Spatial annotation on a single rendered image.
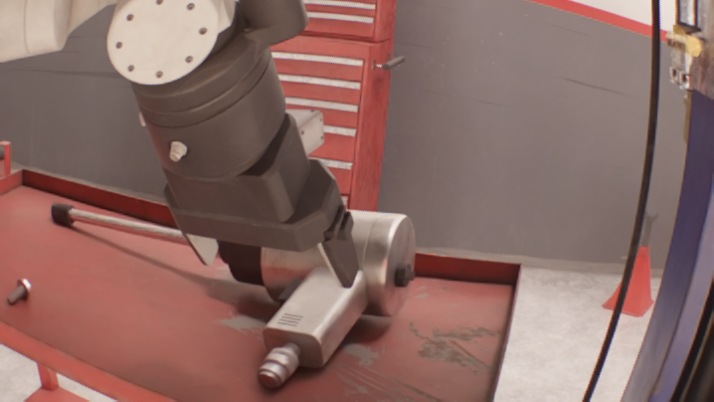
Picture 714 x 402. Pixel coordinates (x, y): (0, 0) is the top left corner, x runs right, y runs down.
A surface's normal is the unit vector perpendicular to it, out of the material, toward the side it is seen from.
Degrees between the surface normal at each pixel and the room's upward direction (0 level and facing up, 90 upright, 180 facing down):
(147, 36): 120
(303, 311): 13
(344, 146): 90
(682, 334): 90
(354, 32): 90
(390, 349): 0
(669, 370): 90
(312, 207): 37
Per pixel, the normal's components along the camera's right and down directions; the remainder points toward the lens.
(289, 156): 0.94, 0.07
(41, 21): 0.14, 0.54
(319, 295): -0.07, -0.92
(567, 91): -0.22, 0.21
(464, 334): 0.10, -0.97
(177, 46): 0.12, 0.70
